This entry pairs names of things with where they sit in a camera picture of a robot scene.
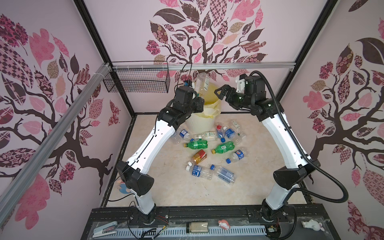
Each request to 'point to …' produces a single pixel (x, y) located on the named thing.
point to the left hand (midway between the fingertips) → (200, 102)
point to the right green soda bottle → (227, 146)
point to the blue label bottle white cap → (198, 171)
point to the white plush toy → (313, 225)
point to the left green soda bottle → (197, 144)
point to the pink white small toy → (224, 224)
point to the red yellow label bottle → (199, 156)
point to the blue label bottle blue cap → (181, 136)
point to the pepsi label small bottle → (238, 155)
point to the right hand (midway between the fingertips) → (220, 92)
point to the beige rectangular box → (199, 227)
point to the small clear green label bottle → (237, 126)
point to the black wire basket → (138, 76)
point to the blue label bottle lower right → (224, 174)
